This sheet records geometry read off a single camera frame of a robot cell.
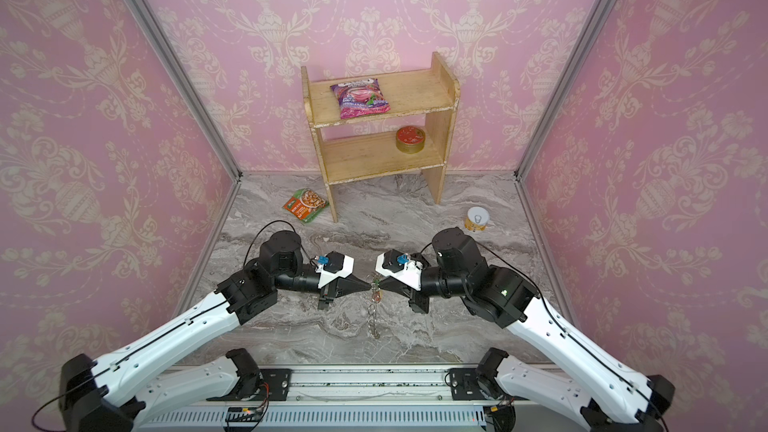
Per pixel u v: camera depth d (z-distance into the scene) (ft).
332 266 1.71
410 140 3.19
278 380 2.45
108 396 1.29
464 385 2.40
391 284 1.97
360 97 2.48
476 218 3.28
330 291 1.88
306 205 3.59
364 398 2.40
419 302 1.72
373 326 2.70
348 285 1.99
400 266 1.64
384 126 3.58
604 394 1.28
